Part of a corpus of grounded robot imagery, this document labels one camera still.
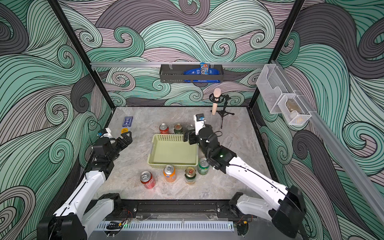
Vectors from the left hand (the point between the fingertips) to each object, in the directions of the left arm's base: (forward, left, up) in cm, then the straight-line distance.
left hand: (125, 134), depth 82 cm
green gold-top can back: (+10, -29, -9) cm, 32 cm away
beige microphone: (+24, -53, +10) cm, 59 cm away
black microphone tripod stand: (+24, -57, +3) cm, 62 cm away
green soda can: (-15, -44, -8) cm, 47 cm away
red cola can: (+10, -20, -8) cm, 24 cm away
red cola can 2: (-6, -37, +15) cm, 40 cm away
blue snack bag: (+37, -41, +17) cm, 58 cm away
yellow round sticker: (+16, +11, -19) cm, 27 cm away
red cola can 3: (-22, -15, -8) cm, 28 cm away
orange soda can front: (-19, -26, -8) cm, 33 cm away
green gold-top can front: (-20, -37, -8) cm, 42 cm away
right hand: (-1, -39, +10) cm, 40 cm away
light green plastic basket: (0, -25, -17) cm, 30 cm away
